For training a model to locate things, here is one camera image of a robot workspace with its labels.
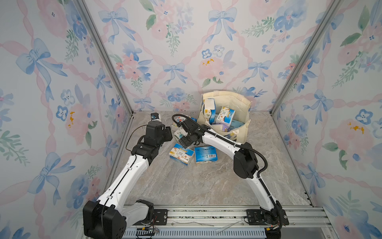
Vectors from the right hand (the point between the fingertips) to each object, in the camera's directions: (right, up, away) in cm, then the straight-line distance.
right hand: (188, 136), depth 96 cm
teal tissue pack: (-6, +1, -1) cm, 6 cm away
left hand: (-11, +6, -17) cm, 21 cm away
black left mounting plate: (-13, -39, -23) cm, 47 cm away
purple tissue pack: (+22, +6, -10) cm, 25 cm away
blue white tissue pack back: (+13, +16, -8) cm, 22 cm away
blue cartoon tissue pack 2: (-4, -10, -8) cm, 13 cm away
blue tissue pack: (+11, -10, -7) cm, 16 cm away
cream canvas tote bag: (+31, +22, -4) cm, 38 cm away
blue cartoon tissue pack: (+23, +13, -4) cm, 27 cm away
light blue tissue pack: (+32, +8, +3) cm, 33 cm away
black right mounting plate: (+34, -38, -23) cm, 56 cm away
